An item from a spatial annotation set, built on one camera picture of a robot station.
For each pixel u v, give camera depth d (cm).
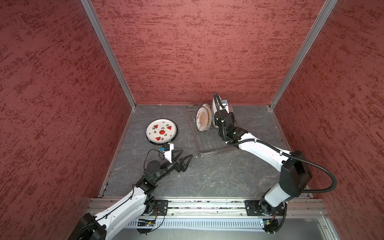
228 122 62
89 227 45
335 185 40
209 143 98
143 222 73
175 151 81
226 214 74
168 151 68
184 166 67
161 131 101
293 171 44
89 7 71
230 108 122
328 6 71
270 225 74
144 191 59
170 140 97
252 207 74
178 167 68
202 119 101
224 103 69
